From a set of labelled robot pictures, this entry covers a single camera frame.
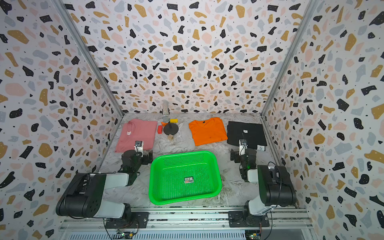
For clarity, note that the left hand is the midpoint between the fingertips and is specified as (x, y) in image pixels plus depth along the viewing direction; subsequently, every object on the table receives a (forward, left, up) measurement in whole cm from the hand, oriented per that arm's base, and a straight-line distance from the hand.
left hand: (145, 150), depth 93 cm
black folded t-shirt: (+18, -74, -8) cm, 77 cm away
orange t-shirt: (+20, -40, -6) cm, 45 cm away
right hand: (+1, -60, -1) cm, 60 cm away
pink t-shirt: (+19, +11, -4) cm, 23 cm away
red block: (+23, -4, -9) cm, 25 cm away
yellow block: (+29, -14, -6) cm, 33 cm away
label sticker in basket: (-17, -27, -7) cm, 33 cm away
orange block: (+26, -7, -5) cm, 27 cm away
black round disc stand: (+22, -12, -6) cm, 26 cm away
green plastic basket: (-14, -24, -7) cm, 29 cm away
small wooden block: (+14, -13, -6) cm, 20 cm away
